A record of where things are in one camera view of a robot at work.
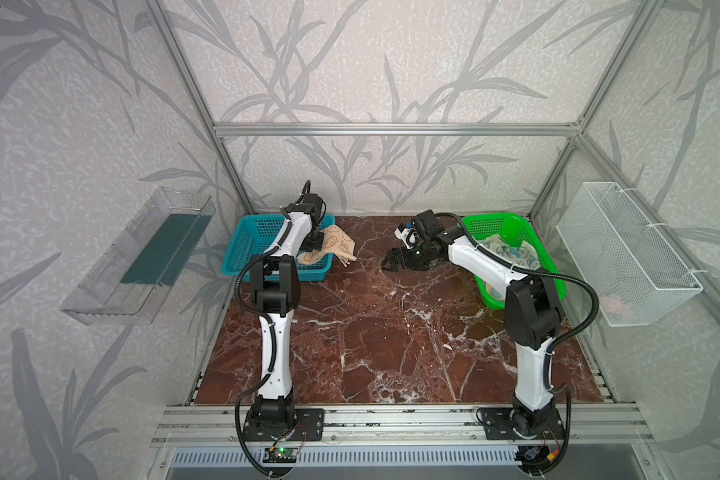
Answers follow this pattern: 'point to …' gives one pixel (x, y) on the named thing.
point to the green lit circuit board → (280, 455)
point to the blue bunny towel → (522, 254)
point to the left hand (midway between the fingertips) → (311, 238)
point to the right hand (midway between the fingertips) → (395, 257)
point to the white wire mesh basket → (637, 272)
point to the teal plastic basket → (252, 235)
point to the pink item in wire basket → (612, 304)
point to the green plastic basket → (517, 230)
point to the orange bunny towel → (337, 242)
